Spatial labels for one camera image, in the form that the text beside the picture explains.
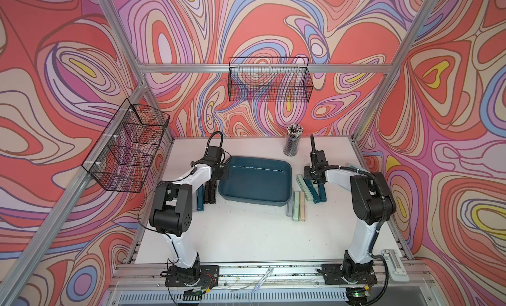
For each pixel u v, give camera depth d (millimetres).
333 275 731
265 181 991
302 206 892
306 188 950
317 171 767
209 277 719
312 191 934
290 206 889
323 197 925
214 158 767
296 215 863
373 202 520
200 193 933
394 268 734
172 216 490
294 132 986
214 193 934
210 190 933
